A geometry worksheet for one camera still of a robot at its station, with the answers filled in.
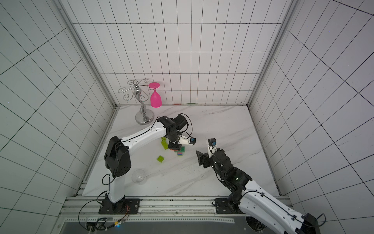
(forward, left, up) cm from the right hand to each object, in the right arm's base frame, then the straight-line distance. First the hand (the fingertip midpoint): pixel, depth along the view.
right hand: (202, 147), depth 78 cm
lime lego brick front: (+1, +13, -14) cm, 20 cm away
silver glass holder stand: (+31, +44, -13) cm, 56 cm away
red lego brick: (+2, +18, -8) cm, 20 cm away
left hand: (+3, +16, -6) cm, 17 cm away
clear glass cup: (-14, +36, -14) cm, 40 cm away
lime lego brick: (-2, +26, -15) cm, 30 cm away
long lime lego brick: (+8, +25, -13) cm, 29 cm away
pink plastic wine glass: (+33, +33, +1) cm, 47 cm away
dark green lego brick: (+2, +12, -8) cm, 14 cm away
